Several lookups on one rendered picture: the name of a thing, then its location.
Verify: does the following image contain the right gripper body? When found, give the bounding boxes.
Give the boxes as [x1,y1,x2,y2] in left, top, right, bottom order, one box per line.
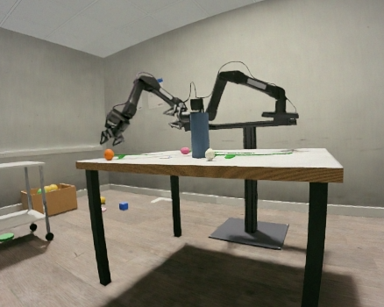
[103,123,124,142]

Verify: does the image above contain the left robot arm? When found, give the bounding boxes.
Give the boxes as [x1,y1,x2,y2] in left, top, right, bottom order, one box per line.
[190,70,298,121]

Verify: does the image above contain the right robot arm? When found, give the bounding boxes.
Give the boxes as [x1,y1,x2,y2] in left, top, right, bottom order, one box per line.
[106,75,183,131]

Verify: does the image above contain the blue-grey hollow cylinder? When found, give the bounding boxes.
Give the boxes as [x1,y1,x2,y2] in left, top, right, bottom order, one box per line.
[190,112,210,159]

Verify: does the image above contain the pink tulip with green stem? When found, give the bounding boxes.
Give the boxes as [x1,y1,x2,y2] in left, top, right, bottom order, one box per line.
[181,147,192,154]

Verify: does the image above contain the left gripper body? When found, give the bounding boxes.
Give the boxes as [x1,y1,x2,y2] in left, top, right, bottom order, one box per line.
[174,104,191,129]

